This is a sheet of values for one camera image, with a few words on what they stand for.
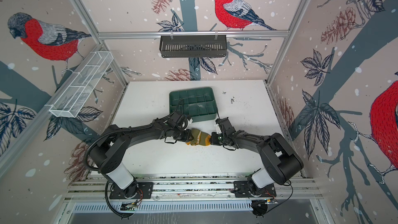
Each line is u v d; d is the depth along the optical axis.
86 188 0.76
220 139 0.78
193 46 1.07
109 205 0.68
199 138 0.90
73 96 0.73
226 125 0.73
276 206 0.69
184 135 0.79
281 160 0.44
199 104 1.03
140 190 0.73
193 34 0.97
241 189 0.73
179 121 0.73
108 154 0.46
